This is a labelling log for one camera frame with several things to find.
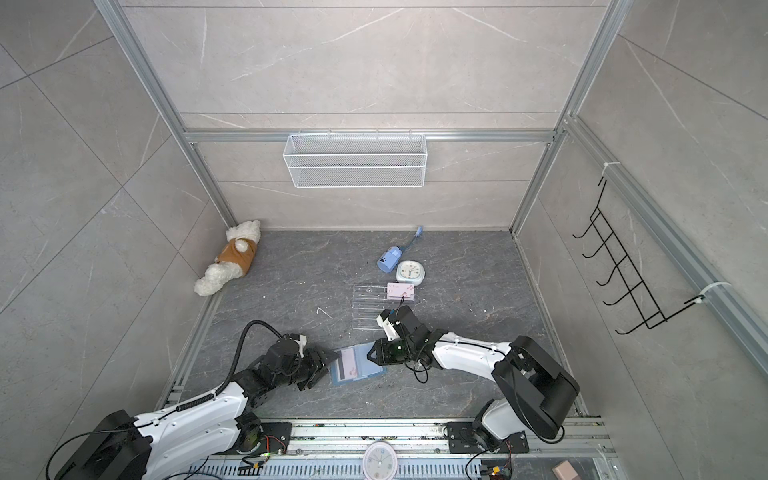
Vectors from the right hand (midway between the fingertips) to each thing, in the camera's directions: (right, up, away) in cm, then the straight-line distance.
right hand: (372, 354), depth 83 cm
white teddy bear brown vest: (-48, +27, +17) cm, 58 cm away
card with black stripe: (-7, -4, 0) cm, 8 cm away
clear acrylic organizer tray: (-2, +13, +13) cm, 19 cm away
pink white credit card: (+8, +17, +9) cm, 21 cm away
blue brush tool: (+5, +27, +21) cm, 34 cm away
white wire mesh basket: (-7, +61, +17) cm, 64 cm away
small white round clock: (+12, +23, +21) cm, 33 cm away
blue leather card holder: (-2, -4, 0) cm, 4 cm away
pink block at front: (+45, -21, -16) cm, 53 cm away
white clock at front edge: (+3, -20, -15) cm, 25 cm away
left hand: (-10, 0, 0) cm, 10 cm away
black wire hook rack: (+58, +17, -24) cm, 65 cm away
